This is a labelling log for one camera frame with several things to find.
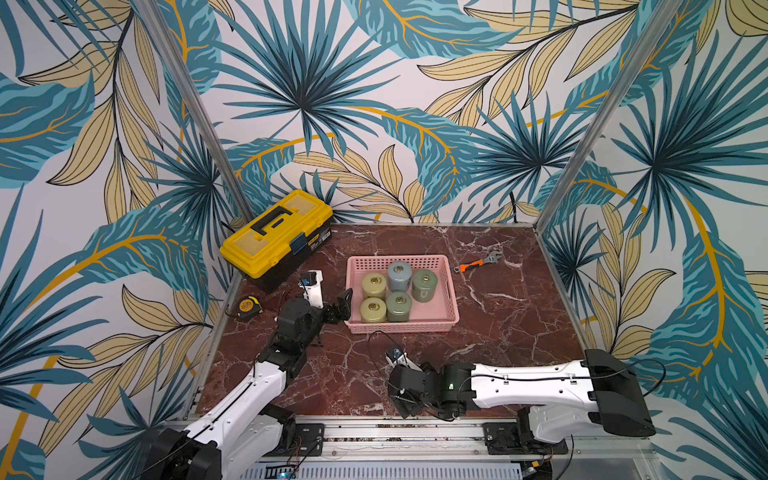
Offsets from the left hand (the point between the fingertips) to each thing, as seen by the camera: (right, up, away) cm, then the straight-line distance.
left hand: (337, 292), depth 81 cm
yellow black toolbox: (-22, +12, +9) cm, 26 cm away
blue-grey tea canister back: (+18, +3, +14) cm, 23 cm away
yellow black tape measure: (-29, -6, +11) cm, 32 cm away
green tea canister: (+25, +1, +11) cm, 28 cm away
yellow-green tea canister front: (+10, -5, +5) cm, 12 cm away
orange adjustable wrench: (+51, +9, +28) cm, 59 cm away
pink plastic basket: (+31, -9, +16) cm, 36 cm away
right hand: (+18, -24, -6) cm, 30 cm away
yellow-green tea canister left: (+10, +1, +11) cm, 15 cm away
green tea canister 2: (+17, -5, +7) cm, 19 cm away
